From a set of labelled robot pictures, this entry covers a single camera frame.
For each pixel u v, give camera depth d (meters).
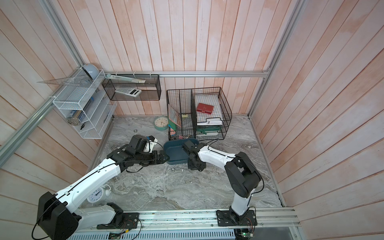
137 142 0.60
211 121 0.93
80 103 0.69
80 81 0.86
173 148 1.02
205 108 0.93
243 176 0.47
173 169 0.90
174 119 1.10
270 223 0.73
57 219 0.38
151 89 1.08
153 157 0.69
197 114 0.92
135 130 1.11
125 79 0.91
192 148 0.73
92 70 0.83
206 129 0.95
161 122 1.13
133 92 0.98
